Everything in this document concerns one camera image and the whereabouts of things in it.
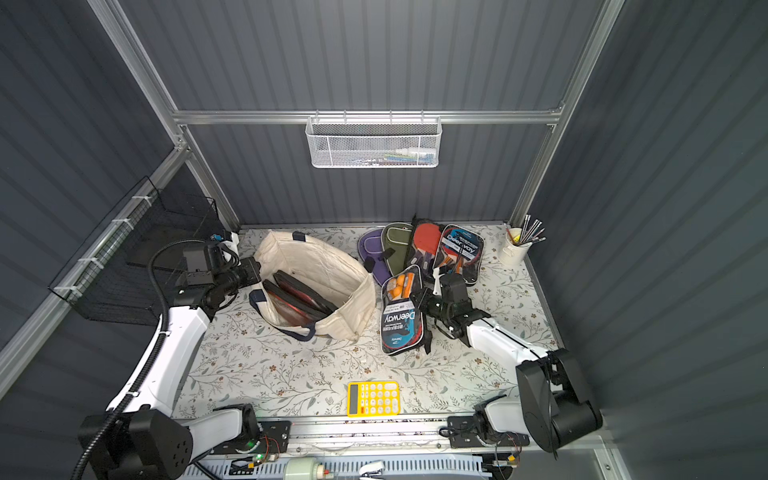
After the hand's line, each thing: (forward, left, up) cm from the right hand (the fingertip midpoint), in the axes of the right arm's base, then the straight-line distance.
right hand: (416, 295), depth 87 cm
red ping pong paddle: (+27, -6, -7) cm, 29 cm away
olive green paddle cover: (+30, +4, -8) cm, 32 cm away
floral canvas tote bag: (+6, +25, +1) cm, 26 cm away
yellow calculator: (-26, +11, -10) cm, 30 cm away
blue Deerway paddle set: (+24, -17, -8) cm, 30 cm away
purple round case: (+29, +16, -9) cm, 34 cm away
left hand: (+2, +42, +13) cm, 44 cm away
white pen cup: (+20, -34, -4) cm, 40 cm away
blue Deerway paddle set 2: (-7, +4, -3) cm, 8 cm away
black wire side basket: (-7, +72, +20) cm, 75 cm away
